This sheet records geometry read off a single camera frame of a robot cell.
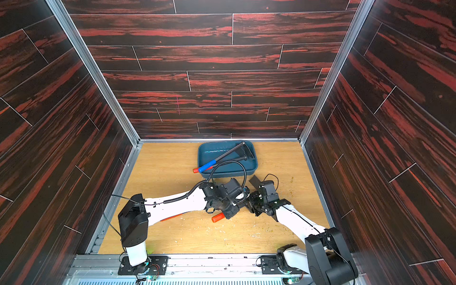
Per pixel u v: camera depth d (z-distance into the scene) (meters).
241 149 1.08
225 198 0.61
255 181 0.93
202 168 0.93
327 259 0.41
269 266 0.73
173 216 0.52
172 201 0.50
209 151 1.14
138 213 0.51
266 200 0.68
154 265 0.72
